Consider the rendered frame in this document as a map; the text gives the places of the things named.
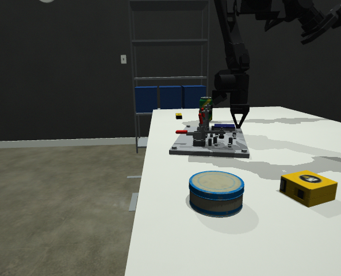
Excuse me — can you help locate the green and yellow drink can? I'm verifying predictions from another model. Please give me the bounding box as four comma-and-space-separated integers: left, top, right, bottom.
200, 97, 213, 122

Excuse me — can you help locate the blue and dark round tin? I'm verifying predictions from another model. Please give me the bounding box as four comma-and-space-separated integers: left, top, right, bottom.
189, 171, 244, 217

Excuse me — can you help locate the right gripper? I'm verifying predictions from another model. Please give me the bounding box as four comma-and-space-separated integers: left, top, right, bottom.
230, 89, 250, 128

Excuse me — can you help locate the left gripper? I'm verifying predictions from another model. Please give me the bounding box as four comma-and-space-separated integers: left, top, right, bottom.
226, 0, 286, 33

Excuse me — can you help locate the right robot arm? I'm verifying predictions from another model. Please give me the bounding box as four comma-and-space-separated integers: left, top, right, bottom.
212, 0, 334, 105

